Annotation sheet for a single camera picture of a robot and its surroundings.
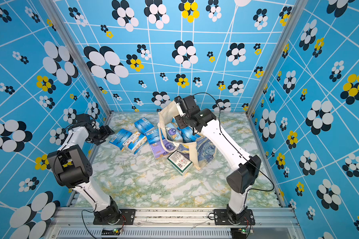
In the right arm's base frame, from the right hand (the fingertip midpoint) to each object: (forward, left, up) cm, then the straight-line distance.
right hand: (185, 116), depth 79 cm
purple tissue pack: (-7, +17, -23) cm, 29 cm away
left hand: (+1, +48, -17) cm, 50 cm away
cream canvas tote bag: (-14, -9, -13) cm, 21 cm away
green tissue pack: (-16, +3, -24) cm, 29 cm away
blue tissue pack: (+3, +22, -22) cm, 31 cm away
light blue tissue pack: (-4, +7, -11) cm, 13 cm away
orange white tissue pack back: (-4, +33, -21) cm, 40 cm away
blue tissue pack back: (+12, +30, -22) cm, 39 cm away
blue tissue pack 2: (+1, +43, -21) cm, 48 cm away
